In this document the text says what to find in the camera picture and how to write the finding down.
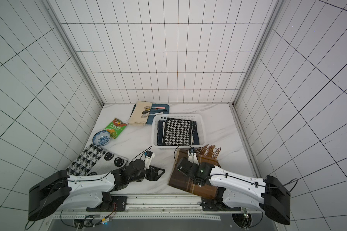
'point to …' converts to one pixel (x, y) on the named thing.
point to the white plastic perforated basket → (201, 120)
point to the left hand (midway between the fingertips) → (158, 172)
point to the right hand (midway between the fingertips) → (185, 168)
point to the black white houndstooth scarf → (178, 132)
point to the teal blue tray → (150, 117)
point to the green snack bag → (116, 128)
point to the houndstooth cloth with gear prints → (94, 160)
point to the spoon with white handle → (145, 115)
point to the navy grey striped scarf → (161, 125)
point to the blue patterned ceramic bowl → (101, 138)
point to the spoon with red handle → (159, 108)
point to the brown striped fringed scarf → (208, 154)
